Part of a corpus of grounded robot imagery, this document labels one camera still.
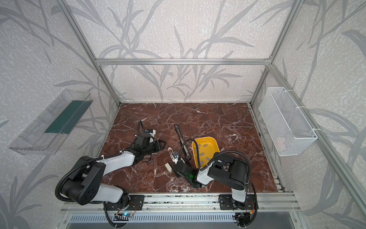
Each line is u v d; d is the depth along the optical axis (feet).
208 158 2.93
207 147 3.14
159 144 2.64
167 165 2.77
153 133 2.79
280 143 2.37
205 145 3.15
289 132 1.99
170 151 2.91
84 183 1.42
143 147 2.32
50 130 2.12
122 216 2.37
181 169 2.19
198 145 2.37
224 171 1.60
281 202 2.48
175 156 2.52
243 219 2.45
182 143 3.08
